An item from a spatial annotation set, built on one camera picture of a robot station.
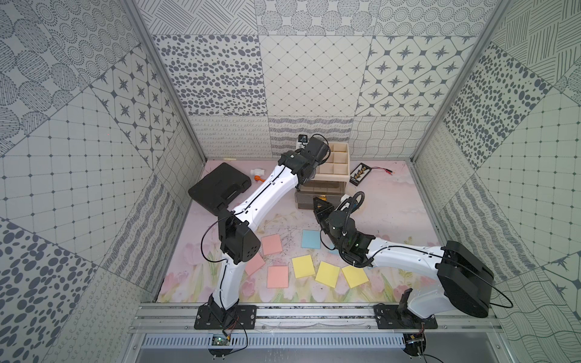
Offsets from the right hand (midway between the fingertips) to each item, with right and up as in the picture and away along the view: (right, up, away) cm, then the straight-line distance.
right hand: (310, 201), depth 80 cm
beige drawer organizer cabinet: (+8, +8, +5) cm, 12 cm away
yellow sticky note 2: (+7, -28, +4) cm, 29 cm away
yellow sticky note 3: (+17, -28, +3) cm, 33 cm away
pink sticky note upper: (-16, -19, +12) cm, 28 cm away
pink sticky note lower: (-12, -29, +2) cm, 31 cm away
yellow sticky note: (-3, -26, +6) cm, 27 cm away
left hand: (0, +12, +3) cm, 12 cm away
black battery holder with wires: (+28, +11, +35) cm, 46 cm away
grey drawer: (-2, 0, +4) cm, 5 cm away
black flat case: (-41, +4, +24) cm, 48 cm away
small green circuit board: (-30, -44, -8) cm, 54 cm away
